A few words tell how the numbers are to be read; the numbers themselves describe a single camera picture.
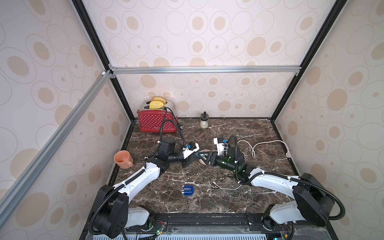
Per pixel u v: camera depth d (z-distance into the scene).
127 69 0.95
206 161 0.70
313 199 0.43
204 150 0.97
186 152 0.69
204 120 1.09
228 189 0.85
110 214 0.41
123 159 0.91
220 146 0.73
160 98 1.06
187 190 0.82
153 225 0.72
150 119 1.03
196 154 0.69
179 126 1.12
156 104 1.02
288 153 0.99
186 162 0.69
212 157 0.69
